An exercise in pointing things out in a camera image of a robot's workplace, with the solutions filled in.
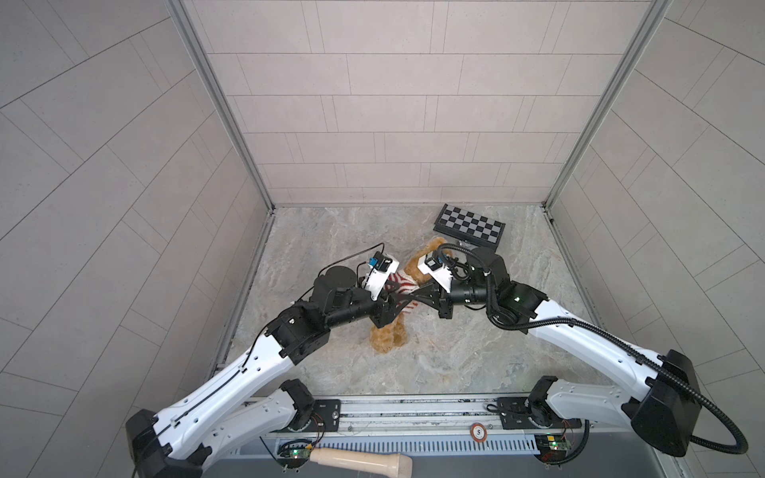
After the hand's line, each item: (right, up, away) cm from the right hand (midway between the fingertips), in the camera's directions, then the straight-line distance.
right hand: (412, 299), depth 67 cm
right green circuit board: (+32, -35, +1) cm, 47 cm away
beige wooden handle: (-8, -34, -4) cm, 35 cm away
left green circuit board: (-26, -34, -2) cm, 43 cm away
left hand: (0, +2, -3) cm, 3 cm away
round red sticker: (+16, -32, +2) cm, 36 cm away
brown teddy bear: (-4, -9, +2) cm, 10 cm away
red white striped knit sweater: (-1, +3, -1) cm, 3 cm away
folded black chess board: (+22, +17, +39) cm, 48 cm away
